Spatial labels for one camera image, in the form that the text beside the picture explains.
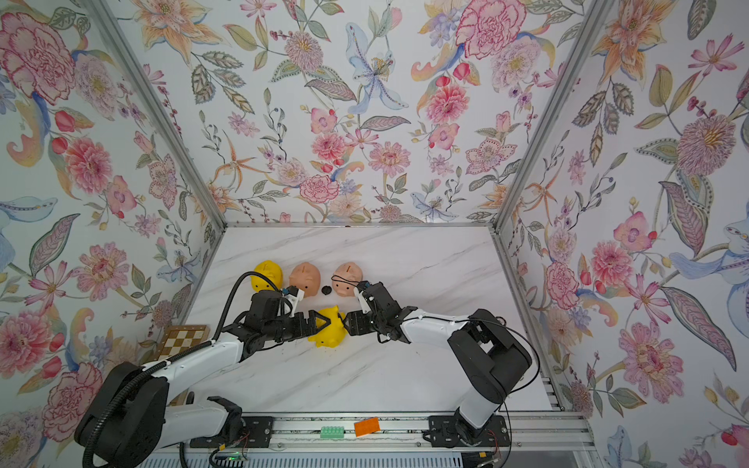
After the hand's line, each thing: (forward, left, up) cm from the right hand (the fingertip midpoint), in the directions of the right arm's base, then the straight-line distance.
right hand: (351, 318), depth 90 cm
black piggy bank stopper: (+12, +10, -4) cm, 16 cm away
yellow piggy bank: (+14, +28, +4) cm, 32 cm away
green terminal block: (-30, +2, -3) cm, 30 cm away
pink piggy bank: (+12, +16, +4) cm, 20 cm away
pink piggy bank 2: (+14, +1, +5) cm, 15 cm away
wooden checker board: (-7, +51, -1) cm, 51 cm away
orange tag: (-28, -6, -4) cm, 29 cm away
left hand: (-4, +7, +5) cm, 9 cm away
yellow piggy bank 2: (-7, +5, +2) cm, 9 cm away
